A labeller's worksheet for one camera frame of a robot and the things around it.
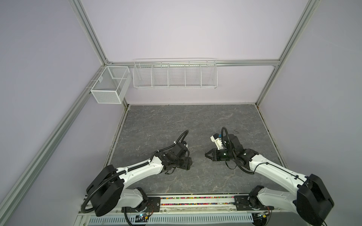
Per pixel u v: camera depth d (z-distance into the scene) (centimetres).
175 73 97
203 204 75
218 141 76
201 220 77
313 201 40
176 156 64
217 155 70
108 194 41
